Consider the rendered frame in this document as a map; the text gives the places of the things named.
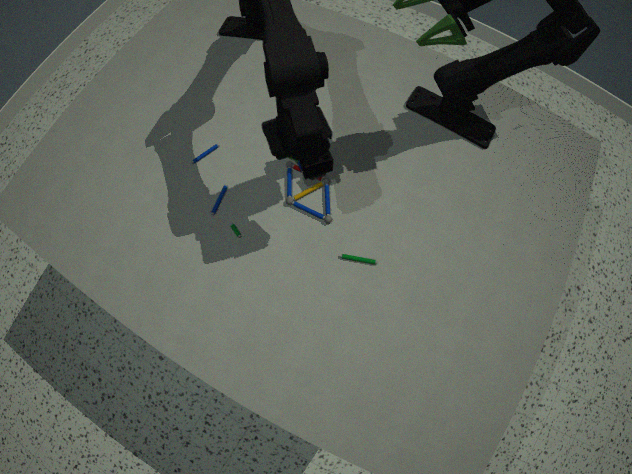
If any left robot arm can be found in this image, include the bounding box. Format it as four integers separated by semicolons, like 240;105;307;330
406;0;600;149

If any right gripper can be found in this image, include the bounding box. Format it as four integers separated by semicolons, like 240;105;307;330
262;106;332;160

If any yellow rod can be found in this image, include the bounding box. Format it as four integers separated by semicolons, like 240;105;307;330
293;181;324;201

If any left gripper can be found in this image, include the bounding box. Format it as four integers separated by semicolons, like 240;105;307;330
393;0;491;46

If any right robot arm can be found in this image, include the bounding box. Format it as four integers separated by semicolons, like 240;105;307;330
219;0;333;180

